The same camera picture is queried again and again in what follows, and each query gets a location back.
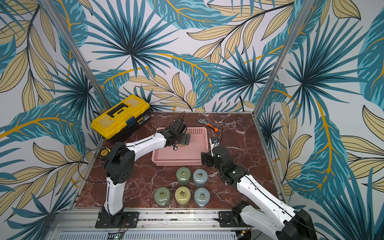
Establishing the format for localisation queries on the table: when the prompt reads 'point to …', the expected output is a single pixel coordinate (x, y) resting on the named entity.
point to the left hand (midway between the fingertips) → (182, 138)
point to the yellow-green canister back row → (181, 145)
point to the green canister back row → (183, 175)
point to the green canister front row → (162, 195)
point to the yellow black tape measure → (104, 152)
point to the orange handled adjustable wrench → (214, 128)
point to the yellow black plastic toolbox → (115, 124)
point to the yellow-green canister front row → (182, 195)
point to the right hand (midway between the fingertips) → (210, 151)
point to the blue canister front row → (202, 196)
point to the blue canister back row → (200, 176)
